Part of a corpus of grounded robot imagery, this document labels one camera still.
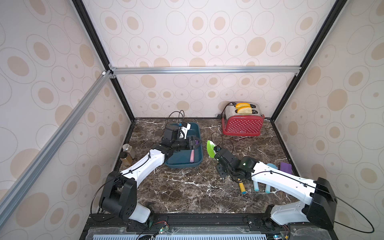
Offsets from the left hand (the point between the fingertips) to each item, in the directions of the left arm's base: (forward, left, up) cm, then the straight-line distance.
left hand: (202, 141), depth 79 cm
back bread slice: (+32, -26, -2) cm, 41 cm away
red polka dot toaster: (+21, -23, -9) cm, 32 cm away
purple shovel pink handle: (-4, -53, -20) cm, 57 cm away
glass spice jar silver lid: (+3, +45, -13) cm, 47 cm away
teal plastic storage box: (-1, +12, -18) cm, 22 cm away
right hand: (-10, -10, -10) cm, 17 cm away
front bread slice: (+27, -29, -2) cm, 39 cm away
